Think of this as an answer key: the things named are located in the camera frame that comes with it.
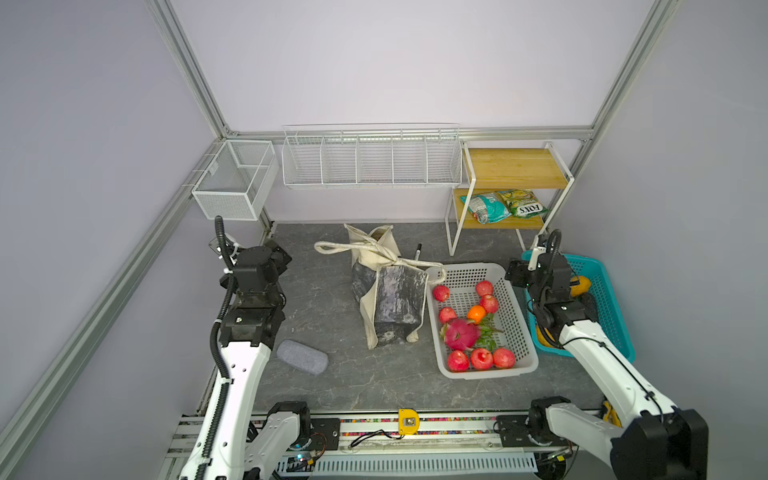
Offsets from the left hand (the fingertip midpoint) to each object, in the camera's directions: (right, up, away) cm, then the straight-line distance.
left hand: (257, 253), depth 69 cm
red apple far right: (+61, -12, +27) cm, 68 cm away
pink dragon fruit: (+50, -23, +13) cm, 57 cm away
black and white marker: (+41, +1, +43) cm, 59 cm away
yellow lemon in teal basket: (+93, -12, +27) cm, 98 cm away
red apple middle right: (+61, -16, +23) cm, 67 cm away
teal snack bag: (+63, +15, +31) cm, 72 cm away
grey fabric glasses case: (+6, -30, +16) cm, 34 cm away
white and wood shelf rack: (+78, +26, +25) cm, 86 cm away
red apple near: (+49, -29, +12) cm, 58 cm away
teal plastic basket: (+95, -18, +18) cm, 98 cm away
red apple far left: (+47, -13, +27) cm, 56 cm away
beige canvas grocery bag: (+31, -10, +10) cm, 34 cm away
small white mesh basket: (-22, +24, +33) cm, 46 cm away
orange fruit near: (+56, -18, +20) cm, 63 cm away
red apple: (+56, -29, +12) cm, 64 cm away
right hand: (+69, -2, +12) cm, 70 cm away
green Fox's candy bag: (+76, +17, +32) cm, 84 cm away
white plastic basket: (+54, -9, +29) cm, 62 cm away
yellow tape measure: (+35, -42, +5) cm, 55 cm away
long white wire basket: (+24, +32, +30) cm, 50 cm away
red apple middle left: (+48, -19, +20) cm, 55 cm away
